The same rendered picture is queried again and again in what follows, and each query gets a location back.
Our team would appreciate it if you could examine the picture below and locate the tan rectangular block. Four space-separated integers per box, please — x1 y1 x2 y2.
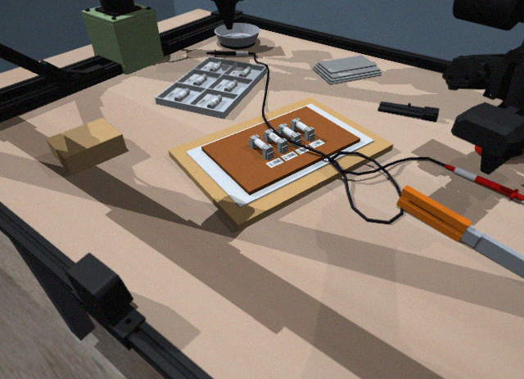
46 118 127 175

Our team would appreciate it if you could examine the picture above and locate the white ceramic fuse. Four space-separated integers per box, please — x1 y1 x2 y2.
239 66 251 78
224 80 237 92
210 61 223 72
280 124 300 141
294 119 314 135
193 74 207 86
266 129 287 147
174 88 190 102
252 135 272 154
207 95 222 109

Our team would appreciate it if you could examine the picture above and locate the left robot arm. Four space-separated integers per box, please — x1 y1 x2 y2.
95 0 142 17

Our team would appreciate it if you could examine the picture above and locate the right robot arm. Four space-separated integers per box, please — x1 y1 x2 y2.
442 0 524 100

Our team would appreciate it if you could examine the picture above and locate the red test probe with black lead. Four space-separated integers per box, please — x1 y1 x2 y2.
254 53 524 224

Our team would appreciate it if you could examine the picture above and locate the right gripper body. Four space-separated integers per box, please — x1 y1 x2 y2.
451 40 524 158

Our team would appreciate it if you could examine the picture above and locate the red and black screwdriver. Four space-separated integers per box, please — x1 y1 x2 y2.
475 146 524 157

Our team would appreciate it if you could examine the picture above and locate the grey round shallow dish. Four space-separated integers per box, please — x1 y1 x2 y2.
215 23 260 49

